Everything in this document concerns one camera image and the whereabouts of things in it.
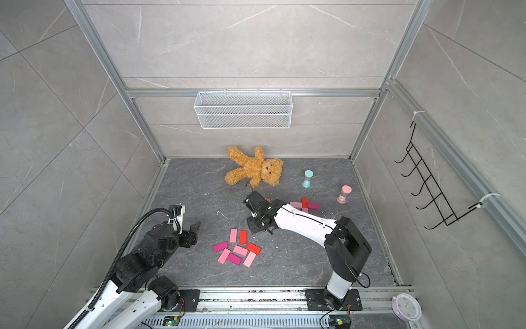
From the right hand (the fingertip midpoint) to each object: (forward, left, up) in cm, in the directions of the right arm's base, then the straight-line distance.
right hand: (257, 224), depth 85 cm
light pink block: (-3, -5, +23) cm, 24 cm away
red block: (+16, -24, -8) cm, 30 cm away
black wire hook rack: (-1, -60, +24) cm, 65 cm away
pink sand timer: (+17, -42, +1) cm, 46 cm away
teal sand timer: (+26, -25, +1) cm, 37 cm away
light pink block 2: (-2, +11, -6) cm, 13 cm away
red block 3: (-8, +2, -7) cm, 11 cm away
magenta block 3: (-12, +9, -6) cm, 17 cm away
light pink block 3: (-10, +14, -7) cm, 19 cm away
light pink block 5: (-12, +3, -7) cm, 14 cm away
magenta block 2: (-6, +16, -8) cm, 19 cm away
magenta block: (+14, -28, -10) cm, 33 cm away
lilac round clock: (-30, -53, -6) cm, 61 cm away
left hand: (-3, +23, +12) cm, 26 cm away
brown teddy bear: (+31, +2, -1) cm, 31 cm away
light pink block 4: (-9, +7, -6) cm, 13 cm away
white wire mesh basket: (+52, +6, +23) cm, 57 cm away
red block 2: (-3, +6, -6) cm, 9 cm away
